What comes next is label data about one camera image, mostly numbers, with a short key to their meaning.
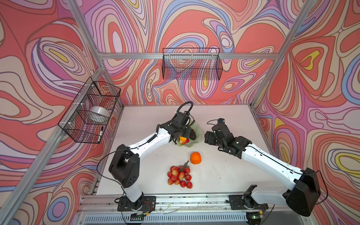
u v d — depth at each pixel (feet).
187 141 3.11
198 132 3.25
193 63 3.15
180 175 2.54
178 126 2.14
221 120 2.34
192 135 3.17
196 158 2.76
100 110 2.43
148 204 2.37
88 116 2.30
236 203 2.41
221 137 1.95
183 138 2.68
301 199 1.25
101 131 2.36
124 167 1.45
